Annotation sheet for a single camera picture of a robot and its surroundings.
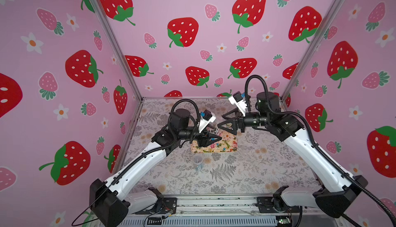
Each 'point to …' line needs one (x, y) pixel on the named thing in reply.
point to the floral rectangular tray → (228, 143)
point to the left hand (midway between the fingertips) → (219, 133)
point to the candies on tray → (228, 143)
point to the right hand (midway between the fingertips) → (220, 123)
